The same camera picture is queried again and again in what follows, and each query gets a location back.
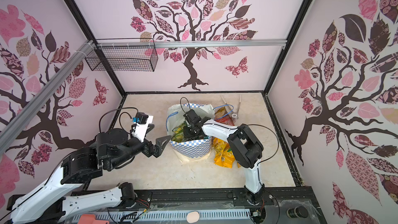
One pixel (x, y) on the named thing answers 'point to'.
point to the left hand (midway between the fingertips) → (161, 134)
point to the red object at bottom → (90, 219)
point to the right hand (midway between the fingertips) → (186, 131)
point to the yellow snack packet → (224, 155)
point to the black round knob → (297, 212)
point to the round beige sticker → (193, 216)
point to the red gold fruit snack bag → (226, 120)
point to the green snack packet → (178, 136)
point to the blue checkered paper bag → (193, 150)
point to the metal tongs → (234, 116)
